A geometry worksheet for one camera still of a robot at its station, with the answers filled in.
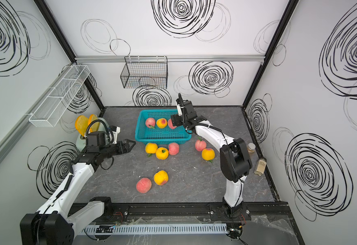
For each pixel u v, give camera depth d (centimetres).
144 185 76
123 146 71
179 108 74
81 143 82
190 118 69
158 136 103
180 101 72
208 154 89
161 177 80
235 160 49
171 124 85
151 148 91
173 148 91
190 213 75
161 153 89
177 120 81
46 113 71
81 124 83
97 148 61
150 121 104
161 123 103
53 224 77
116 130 73
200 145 92
